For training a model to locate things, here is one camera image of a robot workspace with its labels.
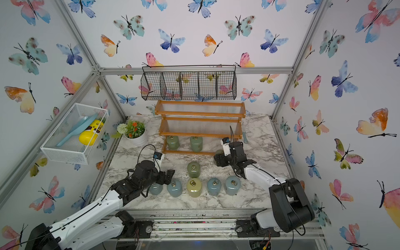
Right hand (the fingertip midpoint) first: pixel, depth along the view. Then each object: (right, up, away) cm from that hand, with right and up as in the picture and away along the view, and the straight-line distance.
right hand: (221, 153), depth 89 cm
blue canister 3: (-34, -17, -10) cm, 39 cm away
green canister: (-16, -8, -4) cm, 18 cm away
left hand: (-29, -6, -8) cm, 30 cm away
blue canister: (-25, -16, -10) cm, 31 cm away
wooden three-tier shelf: (-15, +15, +26) cm, 34 cm away
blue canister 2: (-5, -15, -9) cm, 18 cm away
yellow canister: (-15, -15, -10) cm, 24 cm away
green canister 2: (-29, +6, +7) cm, 31 cm away
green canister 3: (-15, +5, +7) cm, 17 cm away
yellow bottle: (-60, +10, -20) cm, 65 cm away
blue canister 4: (+5, -15, -10) cm, 19 cm away
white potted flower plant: (-52, +12, +6) cm, 54 cm away
